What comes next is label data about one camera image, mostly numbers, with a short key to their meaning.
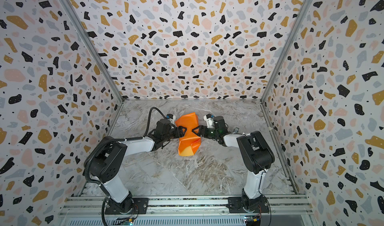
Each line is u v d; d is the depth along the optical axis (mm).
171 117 858
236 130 976
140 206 734
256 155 509
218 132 782
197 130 913
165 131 763
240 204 747
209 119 898
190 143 947
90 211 734
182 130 869
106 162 474
